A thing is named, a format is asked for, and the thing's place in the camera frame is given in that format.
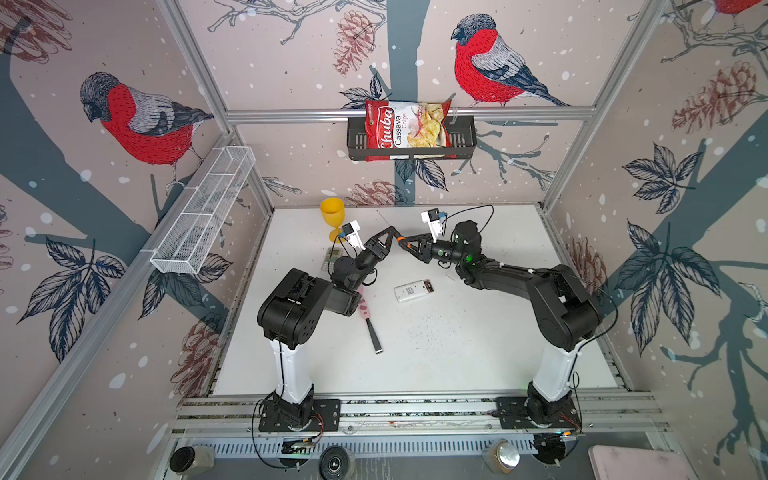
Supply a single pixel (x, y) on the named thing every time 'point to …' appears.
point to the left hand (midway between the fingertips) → (394, 231)
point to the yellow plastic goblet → (333, 210)
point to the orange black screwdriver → (402, 239)
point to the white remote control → (413, 290)
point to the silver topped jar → (501, 456)
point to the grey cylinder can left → (186, 460)
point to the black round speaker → (334, 462)
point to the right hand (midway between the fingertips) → (397, 249)
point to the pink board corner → (632, 463)
